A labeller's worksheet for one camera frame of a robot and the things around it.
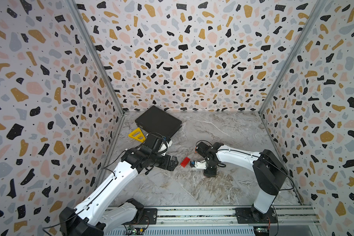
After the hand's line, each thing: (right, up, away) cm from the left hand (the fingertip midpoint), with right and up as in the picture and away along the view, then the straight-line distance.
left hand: (171, 160), depth 74 cm
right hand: (+20, -10, +14) cm, 27 cm away
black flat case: (-15, +22, +35) cm, 44 cm away
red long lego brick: (+6, -6, +18) cm, 20 cm away
